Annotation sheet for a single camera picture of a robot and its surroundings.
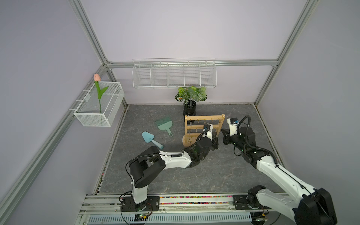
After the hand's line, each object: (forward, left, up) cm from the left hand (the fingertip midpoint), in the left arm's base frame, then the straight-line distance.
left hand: (218, 134), depth 81 cm
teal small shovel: (+11, +45, -17) cm, 49 cm away
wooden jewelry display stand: (+8, +13, -1) cm, 16 cm away
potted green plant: (+28, +14, +5) cm, 32 cm away
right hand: (+3, -3, +1) cm, 4 cm away
